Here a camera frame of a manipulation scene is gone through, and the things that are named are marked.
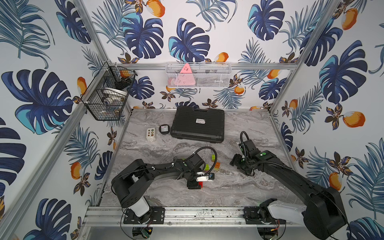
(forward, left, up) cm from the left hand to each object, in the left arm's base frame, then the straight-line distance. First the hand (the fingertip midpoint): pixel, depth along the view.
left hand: (199, 178), depth 85 cm
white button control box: (+28, +35, +1) cm, 45 cm away
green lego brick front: (0, -3, +16) cm, 16 cm away
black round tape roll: (+33, +27, +1) cm, 42 cm away
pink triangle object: (+48, +12, +34) cm, 60 cm away
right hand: (+7, -19, +6) cm, 21 cm away
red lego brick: (-3, -1, 0) cm, 3 cm away
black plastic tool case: (+35, -1, +6) cm, 36 cm away
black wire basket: (+30, +54, +30) cm, 68 cm away
